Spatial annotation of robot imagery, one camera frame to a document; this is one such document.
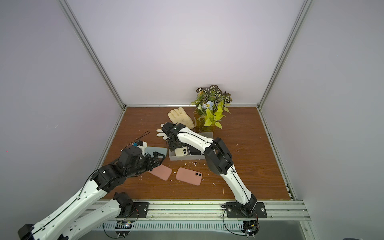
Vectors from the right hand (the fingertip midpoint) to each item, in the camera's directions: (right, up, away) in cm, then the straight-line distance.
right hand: (178, 142), depth 93 cm
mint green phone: (-11, -5, +2) cm, 13 cm away
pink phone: (-8, -15, -11) cm, 20 cm away
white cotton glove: (-14, +6, +10) cm, 18 cm away
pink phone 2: (+8, -18, -10) cm, 21 cm away
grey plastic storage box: (-3, -8, -6) cm, 10 cm away
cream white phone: (+2, -5, -4) cm, 6 cm away
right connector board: (+38, -37, -24) cm, 58 cm away
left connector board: (-25, -39, -21) cm, 51 cm away
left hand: (-6, -5, -21) cm, 22 cm away
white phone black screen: (+10, -6, +1) cm, 11 cm away
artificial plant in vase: (+20, +25, -8) cm, 33 cm away
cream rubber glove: (-2, +17, +20) cm, 27 cm away
